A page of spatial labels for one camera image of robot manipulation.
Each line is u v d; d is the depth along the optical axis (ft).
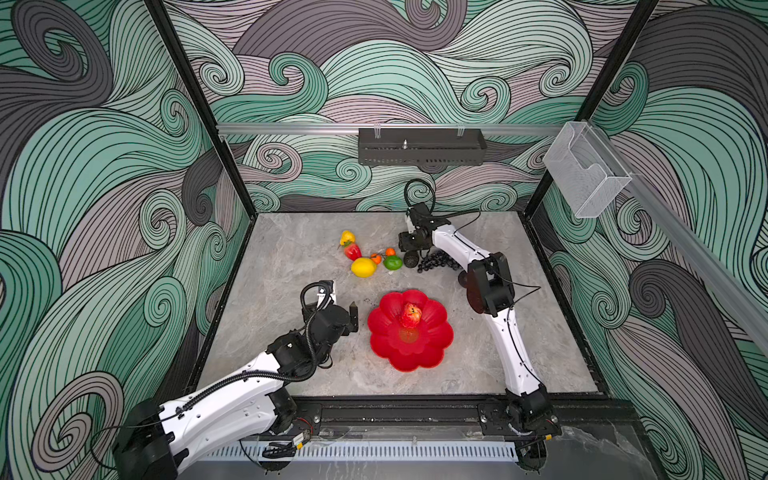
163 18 2.35
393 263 3.30
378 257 3.40
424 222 2.81
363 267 3.30
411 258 3.30
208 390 1.49
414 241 3.12
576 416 2.44
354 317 2.34
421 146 3.14
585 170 2.56
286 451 2.34
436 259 3.34
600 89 2.75
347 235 3.58
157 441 1.31
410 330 2.88
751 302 1.68
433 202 3.32
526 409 2.08
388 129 3.07
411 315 2.81
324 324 1.85
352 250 3.40
